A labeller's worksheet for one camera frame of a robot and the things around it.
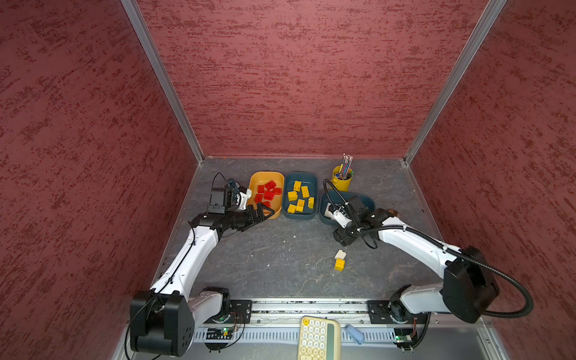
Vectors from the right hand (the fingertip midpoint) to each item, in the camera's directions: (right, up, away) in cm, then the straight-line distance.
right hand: (341, 236), depth 85 cm
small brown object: (+27, +7, +15) cm, 31 cm away
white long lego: (-6, +10, -4) cm, 12 cm away
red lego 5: (-35, +13, +19) cm, 42 cm away
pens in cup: (+5, +26, +15) cm, 30 cm away
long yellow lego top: (-13, +16, +21) cm, 30 cm away
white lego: (0, -8, +2) cm, 8 cm away
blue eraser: (+1, -27, -16) cm, 31 cm away
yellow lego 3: (-20, +9, +13) cm, 25 cm away
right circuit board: (+17, -28, -14) cm, 36 cm away
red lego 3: (-27, +16, +20) cm, 37 cm away
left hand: (-29, +7, -6) cm, 30 cm away
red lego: (-35, +17, +22) cm, 45 cm away
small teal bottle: (-47, +20, +15) cm, 53 cm away
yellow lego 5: (-11, +12, +13) cm, 21 cm away
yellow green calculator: (-10, -28, -17) cm, 34 cm away
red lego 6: (-31, +11, +16) cm, 37 cm away
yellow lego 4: (-16, +10, +15) cm, 24 cm away
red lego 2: (-30, +19, +22) cm, 42 cm away
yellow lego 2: (-19, +14, +18) cm, 30 cm away
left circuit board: (-43, -28, -14) cm, 53 cm away
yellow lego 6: (-1, -10, -4) cm, 10 cm away
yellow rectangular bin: (-34, +23, +22) cm, 47 cm away
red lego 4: (-31, +15, +19) cm, 39 cm away
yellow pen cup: (+3, +19, +15) cm, 25 cm away
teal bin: (-12, +23, +22) cm, 34 cm away
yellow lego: (-17, +19, +22) cm, 33 cm away
